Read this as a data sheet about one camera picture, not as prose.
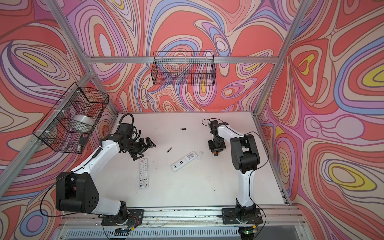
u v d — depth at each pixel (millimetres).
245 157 552
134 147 723
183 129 1081
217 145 861
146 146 754
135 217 731
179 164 908
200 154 959
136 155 801
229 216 727
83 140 738
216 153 933
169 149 984
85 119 734
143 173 864
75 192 421
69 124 724
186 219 736
